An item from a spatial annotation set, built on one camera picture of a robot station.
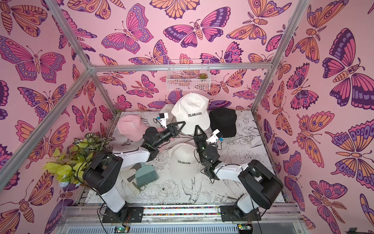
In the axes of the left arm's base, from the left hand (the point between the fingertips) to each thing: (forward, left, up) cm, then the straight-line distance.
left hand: (187, 124), depth 78 cm
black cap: (+20, -26, -19) cm, 37 cm away
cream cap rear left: (+30, +29, -25) cm, 48 cm away
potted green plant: (-24, +52, -1) cm, 57 cm away
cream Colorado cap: (+4, -3, +7) cm, 9 cm away
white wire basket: (+38, +2, +6) cm, 38 cm away
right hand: (-1, -5, +1) cm, 5 cm away
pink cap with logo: (+15, +40, -20) cm, 47 cm away
